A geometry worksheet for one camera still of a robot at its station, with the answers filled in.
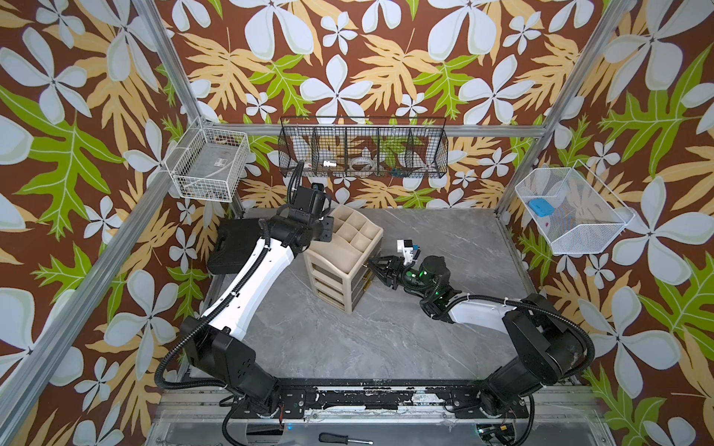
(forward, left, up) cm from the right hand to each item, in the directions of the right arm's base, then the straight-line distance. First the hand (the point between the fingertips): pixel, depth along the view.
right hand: (367, 264), depth 78 cm
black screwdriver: (-39, +7, -19) cm, 44 cm away
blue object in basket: (+19, -55, +4) cm, 59 cm away
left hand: (+10, +13, +7) cm, 18 cm away
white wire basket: (+29, +50, +14) cm, 59 cm away
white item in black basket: (+39, +13, +6) cm, 42 cm away
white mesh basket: (+15, -63, +7) cm, 65 cm away
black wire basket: (+44, 0, +10) cm, 45 cm away
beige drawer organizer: (-4, +8, +4) cm, 10 cm away
